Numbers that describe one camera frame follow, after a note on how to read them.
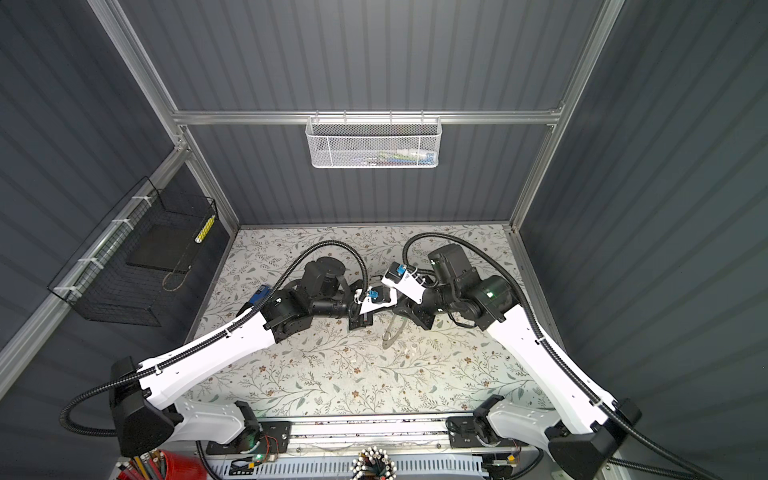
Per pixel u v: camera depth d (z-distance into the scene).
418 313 0.58
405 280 0.57
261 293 0.99
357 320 0.59
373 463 0.56
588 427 0.37
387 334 0.91
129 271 0.72
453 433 0.74
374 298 0.55
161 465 0.61
